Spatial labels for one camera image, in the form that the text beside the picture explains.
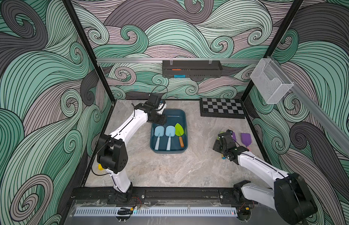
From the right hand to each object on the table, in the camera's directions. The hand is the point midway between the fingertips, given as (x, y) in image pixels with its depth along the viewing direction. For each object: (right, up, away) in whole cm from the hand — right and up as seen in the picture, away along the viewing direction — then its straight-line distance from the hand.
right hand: (220, 145), depth 88 cm
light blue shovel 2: (-41, +7, +10) cm, 43 cm away
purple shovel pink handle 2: (+22, +2, +10) cm, 24 cm away
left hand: (-37, +17, -2) cm, 41 cm away
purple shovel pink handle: (+12, +4, +6) cm, 14 cm away
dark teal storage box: (-31, +4, +8) cm, 33 cm away
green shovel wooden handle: (-26, +7, +11) cm, 30 cm away
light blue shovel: (-33, +7, +10) cm, 35 cm away
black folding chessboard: (+7, +25, +23) cm, 35 cm away
